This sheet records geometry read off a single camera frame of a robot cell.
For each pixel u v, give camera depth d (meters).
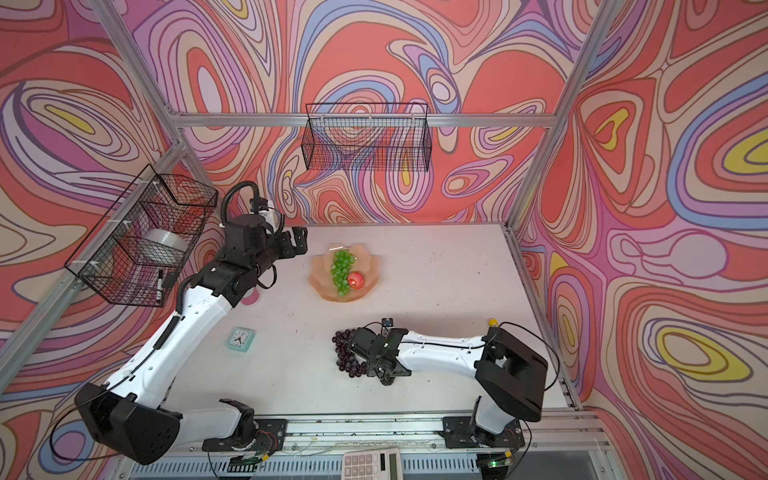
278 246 0.65
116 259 0.69
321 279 1.01
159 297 0.70
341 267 1.01
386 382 0.80
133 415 0.37
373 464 0.69
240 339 0.88
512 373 0.44
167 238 0.73
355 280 0.98
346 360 0.83
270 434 0.72
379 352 0.62
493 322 0.91
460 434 0.73
